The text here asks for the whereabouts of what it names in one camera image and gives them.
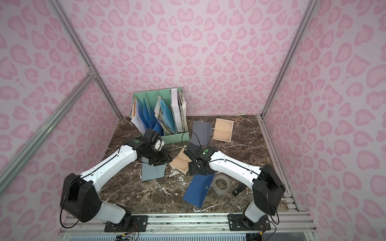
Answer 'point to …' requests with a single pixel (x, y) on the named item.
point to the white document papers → (134, 116)
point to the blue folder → (168, 120)
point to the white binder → (176, 110)
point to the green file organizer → (150, 113)
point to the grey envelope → (203, 130)
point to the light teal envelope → (150, 172)
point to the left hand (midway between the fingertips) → (170, 159)
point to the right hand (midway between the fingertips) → (197, 171)
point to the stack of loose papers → (182, 106)
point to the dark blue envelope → (197, 189)
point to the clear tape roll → (221, 192)
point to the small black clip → (240, 187)
